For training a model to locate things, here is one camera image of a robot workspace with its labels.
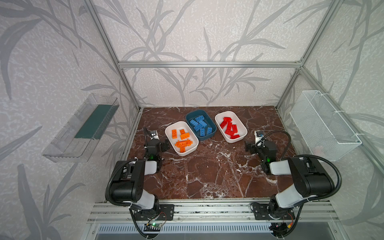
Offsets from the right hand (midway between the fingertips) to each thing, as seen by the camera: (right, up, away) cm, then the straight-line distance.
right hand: (253, 134), depth 95 cm
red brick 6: (-17, +7, +13) cm, 23 cm away
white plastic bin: (-48, +6, +12) cm, 50 cm away
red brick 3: (-14, +1, +10) cm, 17 cm away
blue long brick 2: (-36, +4, +12) cm, 38 cm away
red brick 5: (-13, +5, +13) cm, 19 cm away
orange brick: (-53, 0, +9) cm, 54 cm away
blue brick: (-33, +1, +8) cm, 34 cm away
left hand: (-60, 0, -1) cm, 60 cm away
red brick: (-12, -2, +7) cm, 14 cm away
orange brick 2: (-45, -2, +7) cm, 46 cm away
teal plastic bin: (-41, +13, +17) cm, 46 cm away
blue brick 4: (-28, +2, +10) cm, 30 cm away
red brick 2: (-15, +9, +14) cm, 22 cm away
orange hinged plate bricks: (-46, -7, +1) cm, 47 cm away
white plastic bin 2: (-5, +2, +10) cm, 11 cm away
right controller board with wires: (+5, -44, -23) cm, 50 cm away
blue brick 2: (-39, +8, +13) cm, 42 cm away
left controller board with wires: (-57, -43, -23) cm, 75 cm away
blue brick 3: (-35, +11, +17) cm, 40 cm away
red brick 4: (-10, +3, +11) cm, 15 cm away
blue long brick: (-32, +7, +13) cm, 36 cm away
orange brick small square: (-47, +1, +9) cm, 48 cm away
